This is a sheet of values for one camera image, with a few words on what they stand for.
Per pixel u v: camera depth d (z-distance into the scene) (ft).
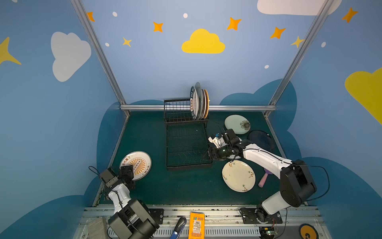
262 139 3.42
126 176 2.51
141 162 3.06
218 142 2.51
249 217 2.42
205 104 2.63
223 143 2.49
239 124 3.77
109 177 2.12
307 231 2.36
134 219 1.51
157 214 2.47
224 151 2.42
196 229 2.21
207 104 2.64
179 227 2.26
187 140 3.52
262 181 2.74
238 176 2.88
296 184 1.46
